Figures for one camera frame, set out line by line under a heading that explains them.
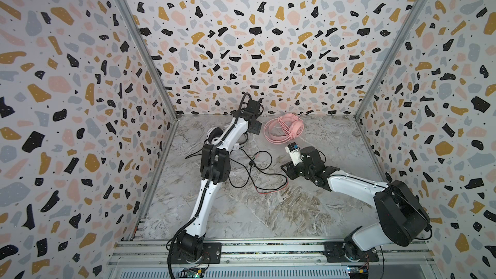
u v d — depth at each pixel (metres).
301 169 0.77
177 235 0.65
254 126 0.79
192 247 0.64
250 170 0.97
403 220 0.44
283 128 1.10
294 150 0.80
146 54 0.91
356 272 0.72
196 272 0.70
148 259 0.73
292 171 0.80
